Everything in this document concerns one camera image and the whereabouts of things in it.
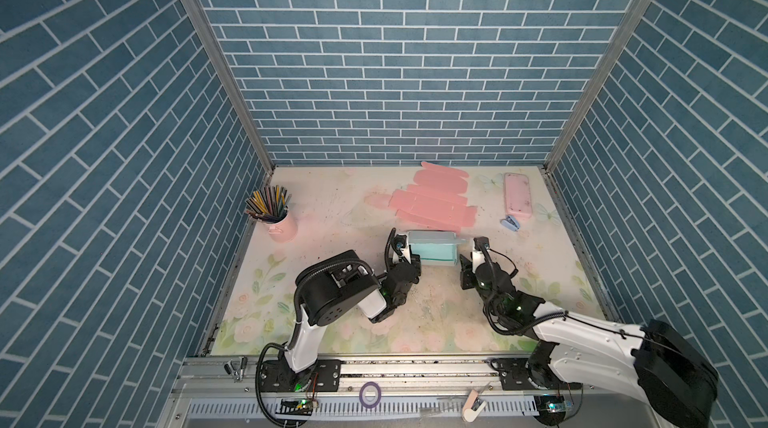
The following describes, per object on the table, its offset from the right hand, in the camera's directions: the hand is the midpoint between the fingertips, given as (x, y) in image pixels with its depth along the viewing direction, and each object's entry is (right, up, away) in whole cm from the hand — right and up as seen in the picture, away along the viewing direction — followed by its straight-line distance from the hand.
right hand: (461, 254), depth 85 cm
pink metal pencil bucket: (-54, +5, +9) cm, 55 cm away
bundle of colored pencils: (-59, +14, +9) cm, 61 cm away
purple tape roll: (-23, -31, -13) cm, 40 cm away
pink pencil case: (+27, +17, +28) cm, 42 cm away
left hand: (-13, +1, +8) cm, 15 cm away
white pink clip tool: (-2, -33, -17) cm, 37 cm away
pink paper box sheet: (-4, +15, +26) cm, 31 cm away
